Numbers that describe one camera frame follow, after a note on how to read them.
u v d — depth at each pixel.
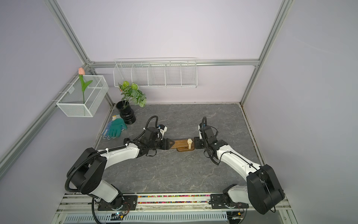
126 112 1.00
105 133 1.02
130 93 0.87
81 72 0.83
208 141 0.65
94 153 0.47
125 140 0.94
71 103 0.76
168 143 0.81
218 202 0.74
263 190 0.41
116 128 1.04
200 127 0.80
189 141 0.88
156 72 0.99
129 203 0.74
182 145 0.87
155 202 0.75
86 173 0.44
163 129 0.82
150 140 0.71
